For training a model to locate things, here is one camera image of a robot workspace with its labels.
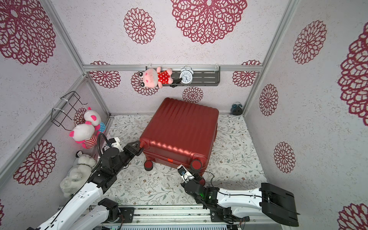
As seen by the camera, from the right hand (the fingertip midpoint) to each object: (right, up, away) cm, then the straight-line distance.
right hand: (184, 169), depth 79 cm
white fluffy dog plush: (-57, -1, -3) cm, 57 cm away
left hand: (-24, +14, -1) cm, 28 cm away
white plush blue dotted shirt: (-58, +30, +13) cm, 67 cm away
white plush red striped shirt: (-60, +20, +6) cm, 63 cm away
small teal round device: (+43, +39, +38) cm, 69 cm away
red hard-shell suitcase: (-2, +20, -2) cm, 20 cm away
